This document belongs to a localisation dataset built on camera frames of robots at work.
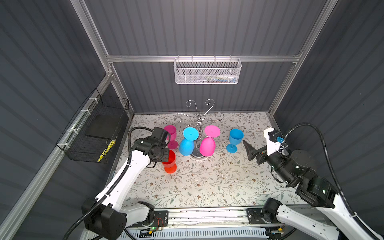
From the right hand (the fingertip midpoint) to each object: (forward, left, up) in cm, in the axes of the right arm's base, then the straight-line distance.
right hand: (258, 136), depth 58 cm
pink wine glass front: (+6, +19, -16) cm, 25 cm away
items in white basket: (+47, +10, -4) cm, 49 cm away
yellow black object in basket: (-1, +67, -12) cm, 68 cm away
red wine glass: (-1, +38, -25) cm, 46 cm away
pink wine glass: (+22, +40, -23) cm, 52 cm away
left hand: (+2, +42, -21) cm, 47 cm away
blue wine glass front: (+6, +30, -16) cm, 34 cm away
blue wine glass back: (+16, +2, -24) cm, 29 cm away
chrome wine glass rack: (+6, +24, -23) cm, 33 cm away
